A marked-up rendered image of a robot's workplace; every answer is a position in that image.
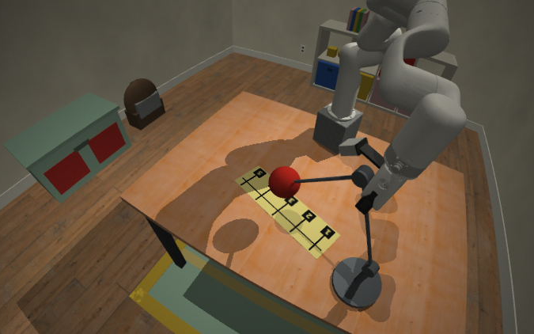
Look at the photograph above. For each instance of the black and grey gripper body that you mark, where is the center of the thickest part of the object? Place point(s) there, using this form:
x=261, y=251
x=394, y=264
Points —
x=385, y=183

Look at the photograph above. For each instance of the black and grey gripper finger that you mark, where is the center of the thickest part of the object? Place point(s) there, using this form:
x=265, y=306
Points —
x=362, y=205

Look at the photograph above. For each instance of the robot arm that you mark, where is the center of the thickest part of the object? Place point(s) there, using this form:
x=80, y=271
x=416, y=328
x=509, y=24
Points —
x=438, y=117

